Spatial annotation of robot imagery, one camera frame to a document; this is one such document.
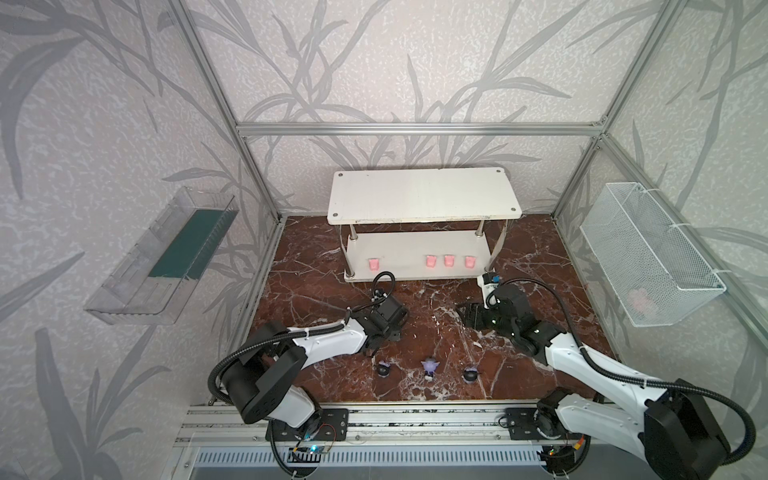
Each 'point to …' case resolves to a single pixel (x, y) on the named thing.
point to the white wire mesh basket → (655, 271)
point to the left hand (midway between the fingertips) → (396, 320)
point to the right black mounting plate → (521, 423)
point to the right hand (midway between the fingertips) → (464, 298)
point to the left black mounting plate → (324, 425)
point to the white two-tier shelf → (422, 223)
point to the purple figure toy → (430, 366)
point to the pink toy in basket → (638, 298)
